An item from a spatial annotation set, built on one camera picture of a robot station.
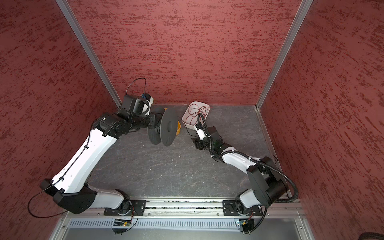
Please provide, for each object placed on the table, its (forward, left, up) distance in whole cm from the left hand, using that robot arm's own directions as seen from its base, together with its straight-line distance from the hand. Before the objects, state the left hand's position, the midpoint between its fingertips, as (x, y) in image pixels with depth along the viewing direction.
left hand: (155, 122), depth 70 cm
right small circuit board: (-38, -46, -33) cm, 68 cm away
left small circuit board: (-39, +18, -35) cm, 55 cm away
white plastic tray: (+29, -12, -27) cm, 42 cm away
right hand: (+4, -20, -21) cm, 29 cm away
